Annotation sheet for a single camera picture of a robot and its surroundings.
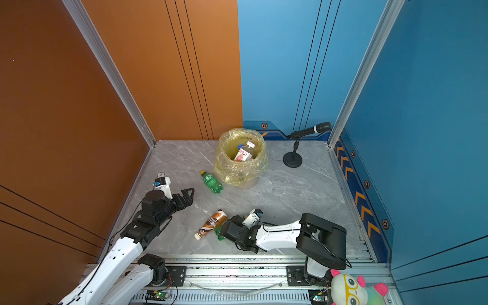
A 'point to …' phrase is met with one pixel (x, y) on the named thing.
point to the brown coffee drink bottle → (215, 220)
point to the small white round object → (161, 175)
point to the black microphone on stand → (294, 159)
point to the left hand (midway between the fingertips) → (186, 190)
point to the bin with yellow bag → (243, 175)
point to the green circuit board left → (162, 295)
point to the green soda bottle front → (217, 231)
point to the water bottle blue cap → (240, 146)
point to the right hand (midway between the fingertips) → (229, 225)
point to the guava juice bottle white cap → (244, 153)
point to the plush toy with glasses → (348, 290)
